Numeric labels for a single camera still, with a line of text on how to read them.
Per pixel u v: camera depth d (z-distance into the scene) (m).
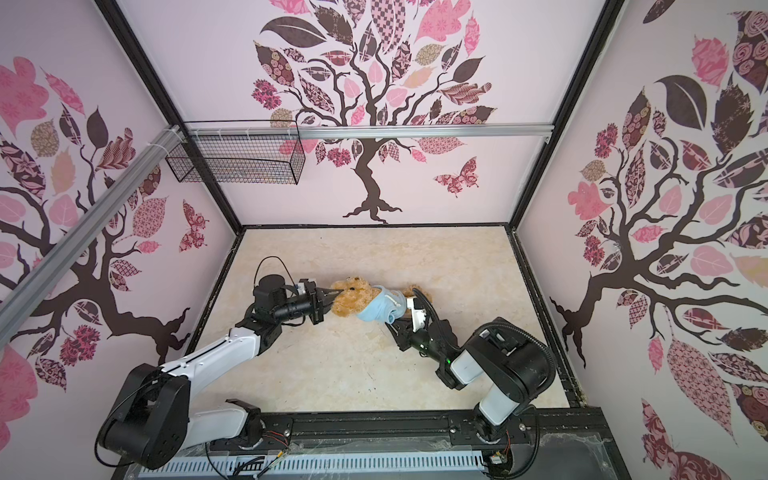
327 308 0.75
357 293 0.77
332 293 0.76
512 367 0.46
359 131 0.93
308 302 0.72
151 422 0.41
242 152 0.95
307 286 0.74
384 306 0.79
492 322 0.54
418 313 0.77
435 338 0.67
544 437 0.73
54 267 0.55
